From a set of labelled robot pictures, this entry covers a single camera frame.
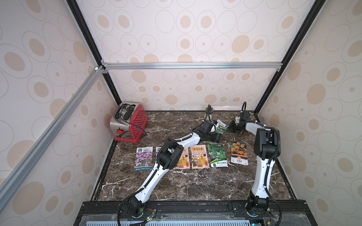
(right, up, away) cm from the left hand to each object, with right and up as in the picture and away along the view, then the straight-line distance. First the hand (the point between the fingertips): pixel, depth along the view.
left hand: (224, 137), depth 98 cm
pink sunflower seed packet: (-18, -13, -4) cm, 22 cm away
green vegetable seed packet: (+1, +7, +11) cm, 13 cm away
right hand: (+11, +7, +11) cm, 17 cm away
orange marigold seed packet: (+9, -10, -3) cm, 14 cm away
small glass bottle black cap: (-9, +19, +11) cm, 24 cm away
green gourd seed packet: (-6, -12, -5) cm, 14 cm away
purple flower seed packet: (-54, -13, -6) cm, 56 cm away
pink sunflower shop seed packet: (-28, -16, -8) cm, 33 cm away
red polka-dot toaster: (-64, +11, -8) cm, 65 cm away
